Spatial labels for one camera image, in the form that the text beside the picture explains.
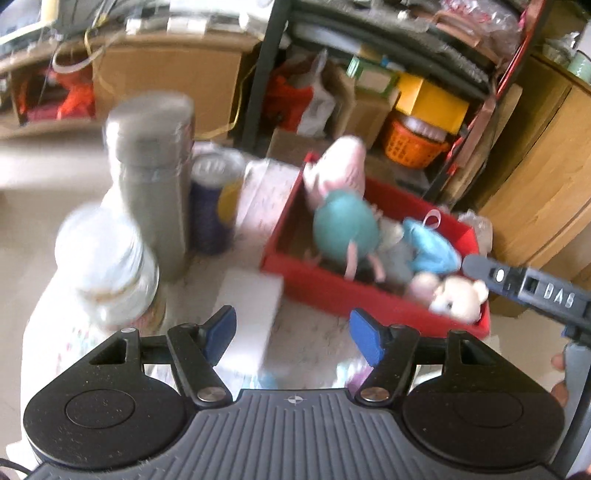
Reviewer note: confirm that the brown cardboard box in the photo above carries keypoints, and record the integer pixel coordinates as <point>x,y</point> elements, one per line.
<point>364,115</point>

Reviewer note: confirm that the pale green jar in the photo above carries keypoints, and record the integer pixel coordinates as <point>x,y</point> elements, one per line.
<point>581,62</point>

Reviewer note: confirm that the wooden television stand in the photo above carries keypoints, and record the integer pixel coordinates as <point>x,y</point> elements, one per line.
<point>175,83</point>

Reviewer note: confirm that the blue and yellow drink can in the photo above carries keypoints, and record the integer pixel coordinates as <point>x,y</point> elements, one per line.
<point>214,207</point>

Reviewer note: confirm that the purple washcloth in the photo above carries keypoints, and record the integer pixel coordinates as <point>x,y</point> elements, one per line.
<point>355,378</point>

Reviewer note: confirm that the white printed plastic bag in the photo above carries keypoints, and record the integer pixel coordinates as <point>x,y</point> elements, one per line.
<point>318,106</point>

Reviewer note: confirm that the brown cardboard sheet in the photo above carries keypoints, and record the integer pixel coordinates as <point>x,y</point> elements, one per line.
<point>489,143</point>

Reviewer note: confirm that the crumpled orange-red bag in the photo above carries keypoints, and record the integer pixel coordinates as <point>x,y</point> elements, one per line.
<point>69,99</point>

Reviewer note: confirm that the cream bear plush toy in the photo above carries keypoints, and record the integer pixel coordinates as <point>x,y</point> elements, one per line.
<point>455,295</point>

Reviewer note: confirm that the red hanging strip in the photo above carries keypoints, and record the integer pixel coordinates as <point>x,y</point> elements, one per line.
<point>517,50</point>

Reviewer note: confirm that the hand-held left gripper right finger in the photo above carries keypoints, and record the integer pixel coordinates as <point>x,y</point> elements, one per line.
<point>367,339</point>

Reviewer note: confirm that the green-edged box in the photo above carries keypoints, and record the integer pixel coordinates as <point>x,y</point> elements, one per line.
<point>371,74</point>

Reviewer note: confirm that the wooden wardrobe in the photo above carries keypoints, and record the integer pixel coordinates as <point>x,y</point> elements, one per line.
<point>545,184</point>

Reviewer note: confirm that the glass jar with clear lid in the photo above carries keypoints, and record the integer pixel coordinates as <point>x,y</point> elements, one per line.
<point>111,272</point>

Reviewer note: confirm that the orange plastic basket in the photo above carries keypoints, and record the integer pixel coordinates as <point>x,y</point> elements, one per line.
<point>413,147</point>

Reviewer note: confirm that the black metal shelf rack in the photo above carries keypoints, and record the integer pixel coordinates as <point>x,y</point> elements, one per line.
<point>268,69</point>

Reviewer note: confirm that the red cardboard box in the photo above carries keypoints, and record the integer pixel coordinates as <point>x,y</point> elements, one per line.
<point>323,290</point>

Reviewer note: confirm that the white sponge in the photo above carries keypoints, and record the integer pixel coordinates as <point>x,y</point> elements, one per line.
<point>249,318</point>

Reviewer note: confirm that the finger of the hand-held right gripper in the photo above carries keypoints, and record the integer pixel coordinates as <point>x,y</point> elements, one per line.
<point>496,276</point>

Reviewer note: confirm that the yellow box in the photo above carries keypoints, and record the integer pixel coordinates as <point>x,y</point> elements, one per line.
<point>429,104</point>

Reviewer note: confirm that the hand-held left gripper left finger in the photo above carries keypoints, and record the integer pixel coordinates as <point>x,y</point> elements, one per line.
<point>221,334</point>

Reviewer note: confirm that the floral tablecloth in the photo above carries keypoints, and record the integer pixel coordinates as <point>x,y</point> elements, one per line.
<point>314,341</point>

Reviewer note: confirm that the pink pig plush toy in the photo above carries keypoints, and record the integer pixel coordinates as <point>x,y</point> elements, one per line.
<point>344,226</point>

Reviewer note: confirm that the person's right hand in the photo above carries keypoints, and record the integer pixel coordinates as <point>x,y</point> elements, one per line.
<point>561,394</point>

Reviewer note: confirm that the clear plastic bag red print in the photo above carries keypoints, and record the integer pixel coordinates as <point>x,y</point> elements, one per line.
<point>480,230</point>

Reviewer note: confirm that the stainless steel thermos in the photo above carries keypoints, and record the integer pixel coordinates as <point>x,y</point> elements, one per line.
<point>150,184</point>

